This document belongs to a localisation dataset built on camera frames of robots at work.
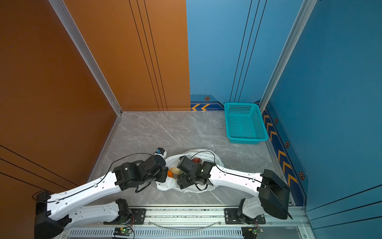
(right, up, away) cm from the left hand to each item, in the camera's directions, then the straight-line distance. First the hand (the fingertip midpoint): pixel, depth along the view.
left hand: (169, 170), depth 74 cm
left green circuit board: (-21, -28, -3) cm, 35 cm away
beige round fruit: (+2, -3, +9) cm, 10 cm away
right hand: (+6, -7, +3) cm, 9 cm away
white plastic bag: (+2, +6, -4) cm, 7 cm away
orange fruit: (+2, +1, -8) cm, 9 cm away
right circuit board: (+39, -29, -3) cm, 49 cm away
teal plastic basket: (+51, +24, +38) cm, 68 cm away
